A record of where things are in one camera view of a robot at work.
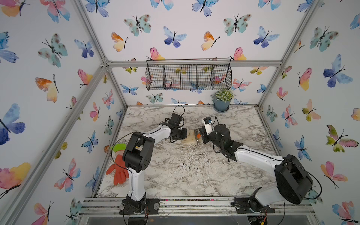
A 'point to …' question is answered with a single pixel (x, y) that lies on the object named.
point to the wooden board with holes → (191, 138)
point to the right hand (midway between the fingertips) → (201, 127)
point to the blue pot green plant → (222, 101)
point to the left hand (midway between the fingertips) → (187, 138)
